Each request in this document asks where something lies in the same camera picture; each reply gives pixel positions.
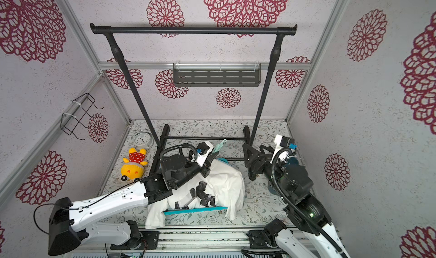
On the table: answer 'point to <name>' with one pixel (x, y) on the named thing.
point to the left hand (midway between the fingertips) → (216, 152)
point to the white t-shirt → (225, 184)
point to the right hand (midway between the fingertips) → (250, 145)
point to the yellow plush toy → (133, 168)
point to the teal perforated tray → (171, 212)
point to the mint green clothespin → (219, 146)
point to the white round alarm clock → (143, 140)
